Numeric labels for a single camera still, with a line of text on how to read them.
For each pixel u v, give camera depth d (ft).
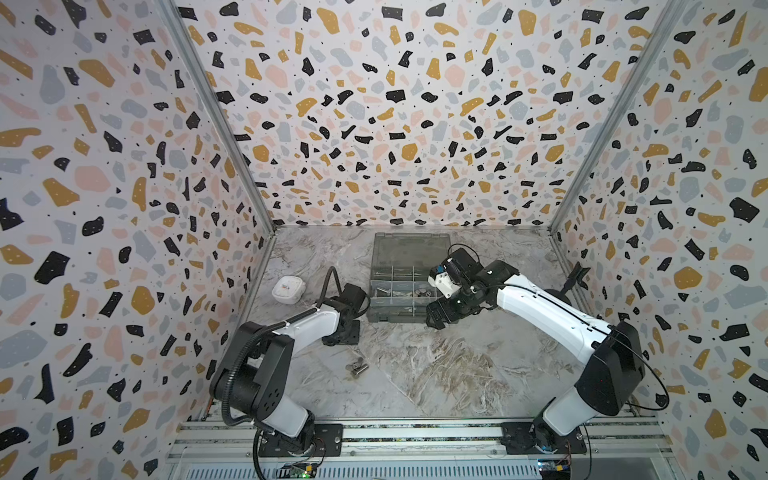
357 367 2.80
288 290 3.21
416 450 2.40
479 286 1.89
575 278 2.78
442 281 2.50
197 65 2.52
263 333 1.44
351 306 2.45
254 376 1.45
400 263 4.46
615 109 2.91
